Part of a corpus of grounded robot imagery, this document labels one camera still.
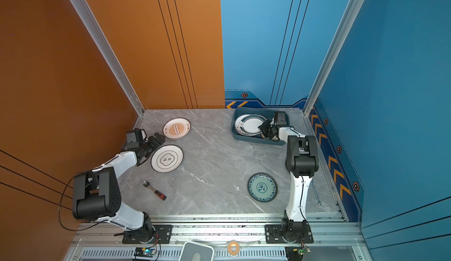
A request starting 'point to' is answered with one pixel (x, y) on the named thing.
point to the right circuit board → (299, 252)
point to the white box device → (195, 251)
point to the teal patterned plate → (262, 187)
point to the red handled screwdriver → (158, 194)
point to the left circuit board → (145, 251)
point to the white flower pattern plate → (166, 159)
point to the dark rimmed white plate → (248, 124)
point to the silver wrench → (319, 203)
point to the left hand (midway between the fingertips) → (159, 139)
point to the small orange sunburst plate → (177, 128)
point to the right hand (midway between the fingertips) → (257, 127)
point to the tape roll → (229, 247)
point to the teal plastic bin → (266, 112)
